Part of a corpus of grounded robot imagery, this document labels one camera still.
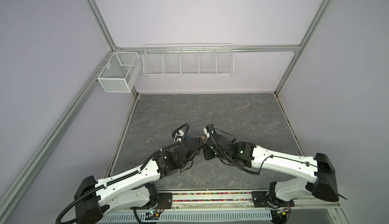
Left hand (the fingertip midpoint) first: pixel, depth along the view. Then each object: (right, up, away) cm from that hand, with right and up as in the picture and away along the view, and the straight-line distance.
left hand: (203, 143), depth 74 cm
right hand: (-1, -3, -1) cm, 3 cm away
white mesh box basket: (-55, +41, +26) cm, 73 cm away
